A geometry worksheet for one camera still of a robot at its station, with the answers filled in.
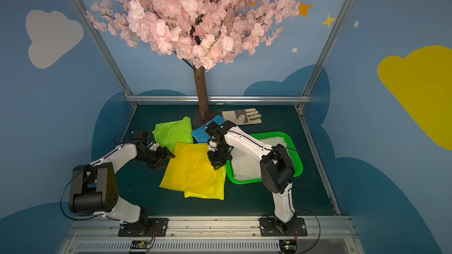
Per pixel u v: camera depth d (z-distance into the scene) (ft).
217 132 2.09
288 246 2.40
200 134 3.43
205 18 1.82
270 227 2.45
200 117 3.72
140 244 2.35
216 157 2.45
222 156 2.39
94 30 2.75
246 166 2.97
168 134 3.36
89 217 1.46
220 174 2.90
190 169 2.85
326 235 2.37
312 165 3.16
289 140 3.07
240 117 3.77
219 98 3.92
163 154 2.63
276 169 1.62
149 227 2.31
